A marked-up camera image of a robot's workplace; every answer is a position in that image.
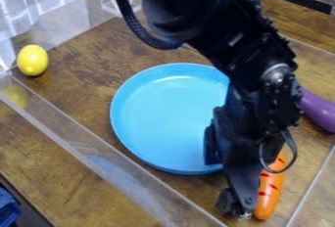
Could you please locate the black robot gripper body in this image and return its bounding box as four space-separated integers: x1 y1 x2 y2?
203 64 303 210

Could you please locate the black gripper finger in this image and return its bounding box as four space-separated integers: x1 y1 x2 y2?
214 188 253 219

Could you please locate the orange toy carrot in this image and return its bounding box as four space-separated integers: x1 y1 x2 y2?
252 151 288 221

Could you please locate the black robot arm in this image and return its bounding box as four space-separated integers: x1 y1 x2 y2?
143 0 303 218

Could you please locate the blue round plastic tray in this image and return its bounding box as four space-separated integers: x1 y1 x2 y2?
110 63 229 175

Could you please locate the purple toy eggplant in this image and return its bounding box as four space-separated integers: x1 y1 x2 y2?
301 89 335 134

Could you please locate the blue object at corner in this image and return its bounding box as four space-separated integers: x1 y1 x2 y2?
0 188 21 227

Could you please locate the yellow toy lemon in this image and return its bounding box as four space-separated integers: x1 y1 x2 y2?
17 45 48 76

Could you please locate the black braided cable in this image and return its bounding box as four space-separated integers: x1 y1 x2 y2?
106 0 185 51

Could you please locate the clear acrylic barrier wall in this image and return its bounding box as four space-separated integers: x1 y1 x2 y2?
0 0 335 227

